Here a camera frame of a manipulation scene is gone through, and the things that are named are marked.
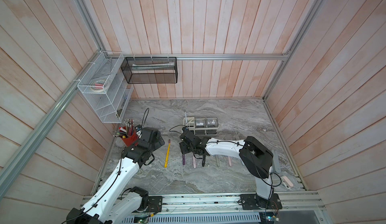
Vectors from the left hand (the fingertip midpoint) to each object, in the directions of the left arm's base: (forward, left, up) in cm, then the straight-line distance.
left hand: (154, 143), depth 80 cm
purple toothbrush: (-3, -16, -14) cm, 21 cm away
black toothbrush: (-4, -28, -13) cm, 31 cm away
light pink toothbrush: (-5, -22, -14) cm, 27 cm away
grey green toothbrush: (-4, -36, -14) cm, 39 cm away
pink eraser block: (-16, -72, -11) cm, 74 cm away
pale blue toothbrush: (+20, -17, -2) cm, 26 cm away
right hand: (+5, -15, -11) cm, 20 cm away
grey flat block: (-5, -70, -12) cm, 72 cm away
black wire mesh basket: (+40, +5, +19) cm, 45 cm away
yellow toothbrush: (0, -6, -13) cm, 14 cm away
